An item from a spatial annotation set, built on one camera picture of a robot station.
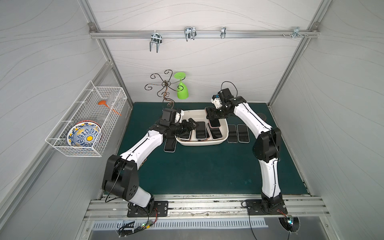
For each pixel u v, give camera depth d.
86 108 0.70
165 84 0.88
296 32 0.77
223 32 0.78
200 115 1.11
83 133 0.62
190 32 0.77
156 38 0.78
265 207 0.66
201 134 0.98
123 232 0.69
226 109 0.71
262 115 1.05
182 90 0.84
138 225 0.69
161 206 0.74
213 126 0.89
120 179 0.43
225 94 0.75
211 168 0.87
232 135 1.02
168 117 0.66
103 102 0.77
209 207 0.75
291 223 0.72
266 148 0.55
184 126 0.74
